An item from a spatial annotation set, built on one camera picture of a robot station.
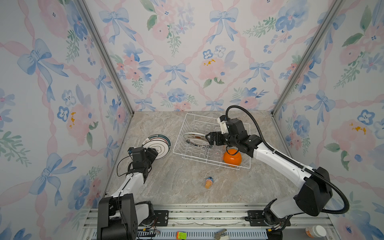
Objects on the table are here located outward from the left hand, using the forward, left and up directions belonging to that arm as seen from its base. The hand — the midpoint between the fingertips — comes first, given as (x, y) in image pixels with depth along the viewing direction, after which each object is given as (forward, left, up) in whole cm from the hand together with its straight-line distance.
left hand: (153, 151), depth 89 cm
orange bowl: (-3, -47, -1) cm, 47 cm away
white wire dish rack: (-1, -37, -2) cm, 37 cm away
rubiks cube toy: (-41, -19, -5) cm, 45 cm away
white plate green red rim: (+10, -2, -6) cm, 12 cm away
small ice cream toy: (-17, -33, -5) cm, 37 cm away
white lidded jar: (-39, -78, 0) cm, 87 cm away
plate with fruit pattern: (+6, -26, +5) cm, 27 cm away
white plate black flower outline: (+10, -2, -7) cm, 12 cm away
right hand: (+2, -34, +13) cm, 37 cm away
